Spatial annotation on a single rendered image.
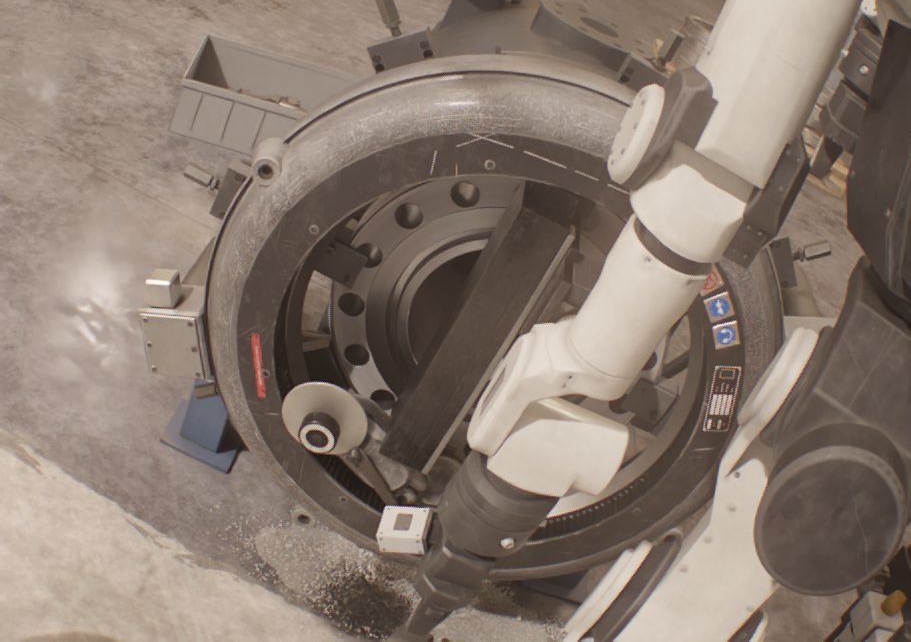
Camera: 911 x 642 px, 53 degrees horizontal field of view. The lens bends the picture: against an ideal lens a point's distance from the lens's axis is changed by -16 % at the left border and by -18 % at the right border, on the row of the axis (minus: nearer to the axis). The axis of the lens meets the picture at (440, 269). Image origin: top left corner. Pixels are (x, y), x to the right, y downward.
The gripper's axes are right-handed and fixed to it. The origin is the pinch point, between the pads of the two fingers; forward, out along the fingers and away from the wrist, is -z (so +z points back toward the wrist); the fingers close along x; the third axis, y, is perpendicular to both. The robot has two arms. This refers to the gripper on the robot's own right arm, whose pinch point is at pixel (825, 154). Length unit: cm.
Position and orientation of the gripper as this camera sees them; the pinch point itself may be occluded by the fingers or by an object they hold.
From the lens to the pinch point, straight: 131.6
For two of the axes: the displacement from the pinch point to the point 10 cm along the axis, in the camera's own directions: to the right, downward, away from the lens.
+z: 4.4, -7.7, -4.6
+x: 2.9, -3.6, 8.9
